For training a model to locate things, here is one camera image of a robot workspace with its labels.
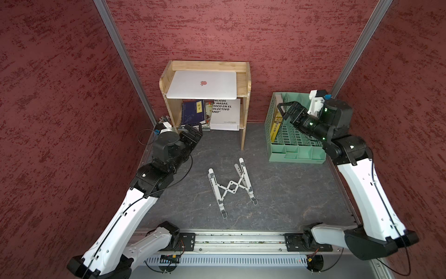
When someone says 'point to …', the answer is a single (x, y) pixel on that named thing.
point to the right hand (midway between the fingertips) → (281, 114)
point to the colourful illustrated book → (208, 110)
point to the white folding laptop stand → (220, 191)
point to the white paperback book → (226, 115)
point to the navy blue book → (193, 113)
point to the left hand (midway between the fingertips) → (197, 134)
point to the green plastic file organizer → (286, 143)
